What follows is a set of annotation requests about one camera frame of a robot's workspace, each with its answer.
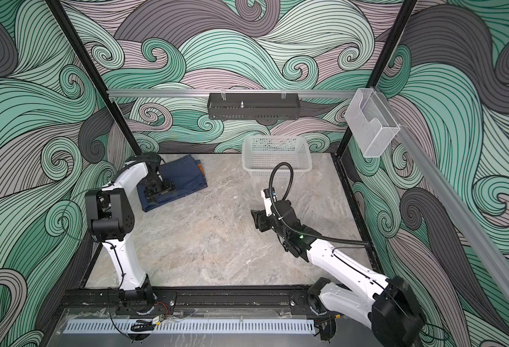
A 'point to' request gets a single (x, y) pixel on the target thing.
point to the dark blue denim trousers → (186, 172)
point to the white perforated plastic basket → (261, 154)
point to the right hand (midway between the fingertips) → (256, 210)
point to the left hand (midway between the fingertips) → (168, 194)
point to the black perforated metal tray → (254, 105)
